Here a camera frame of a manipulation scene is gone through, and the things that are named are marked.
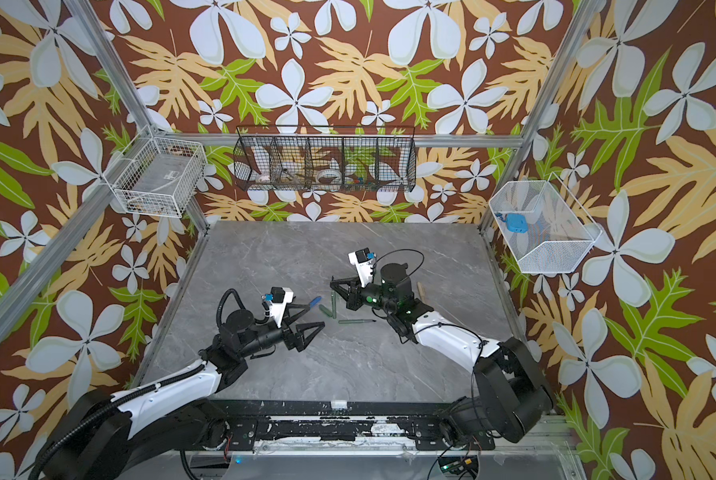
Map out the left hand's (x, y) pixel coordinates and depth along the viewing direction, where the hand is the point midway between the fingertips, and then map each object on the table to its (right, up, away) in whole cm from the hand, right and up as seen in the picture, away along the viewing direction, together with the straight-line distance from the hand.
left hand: (314, 312), depth 76 cm
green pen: (+5, +2, +2) cm, 6 cm away
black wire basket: (-2, +47, +21) cm, 52 cm away
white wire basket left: (-48, +38, +10) cm, 62 cm away
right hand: (+4, +7, 0) cm, 8 cm away
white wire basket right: (+65, +21, +2) cm, 69 cm away
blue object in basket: (+58, +25, +10) cm, 64 cm away
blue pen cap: (-3, -1, +22) cm, 23 cm away
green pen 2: (+10, -6, +18) cm, 22 cm away
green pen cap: (+1, -3, +20) cm, 20 cm away
